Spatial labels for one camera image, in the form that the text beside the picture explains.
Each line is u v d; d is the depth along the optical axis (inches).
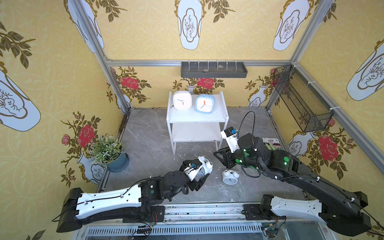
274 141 40.2
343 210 15.3
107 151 30.1
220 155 23.3
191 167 21.9
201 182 23.1
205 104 27.7
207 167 25.1
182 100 28.2
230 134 21.3
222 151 21.8
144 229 28.5
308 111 32.9
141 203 19.0
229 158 21.3
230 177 30.7
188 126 35.5
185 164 24.2
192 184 23.0
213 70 36.1
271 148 38.5
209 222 28.4
